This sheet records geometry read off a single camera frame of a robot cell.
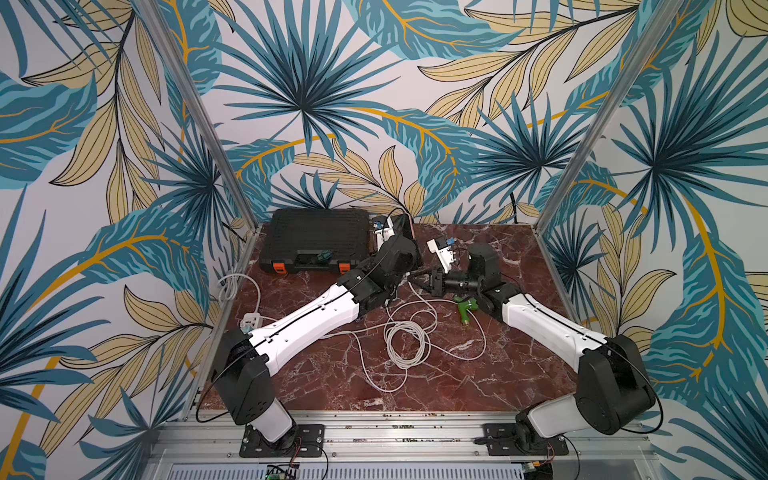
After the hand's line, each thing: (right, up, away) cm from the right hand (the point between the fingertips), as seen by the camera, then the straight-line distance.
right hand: (392, 292), depth 75 cm
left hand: (+4, +11, +2) cm, 12 cm away
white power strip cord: (-46, +2, +23) cm, 51 cm away
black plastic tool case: (-29, +15, +42) cm, 53 cm away
